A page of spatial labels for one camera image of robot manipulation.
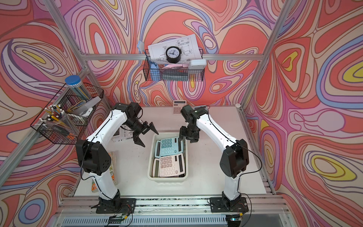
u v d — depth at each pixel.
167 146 0.86
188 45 0.82
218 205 0.73
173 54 0.78
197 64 0.71
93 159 0.48
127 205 0.73
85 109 0.73
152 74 0.80
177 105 1.19
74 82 0.70
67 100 0.76
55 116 0.58
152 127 0.73
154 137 0.85
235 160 0.47
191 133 0.70
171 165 0.77
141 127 0.72
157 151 0.84
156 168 0.77
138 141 0.74
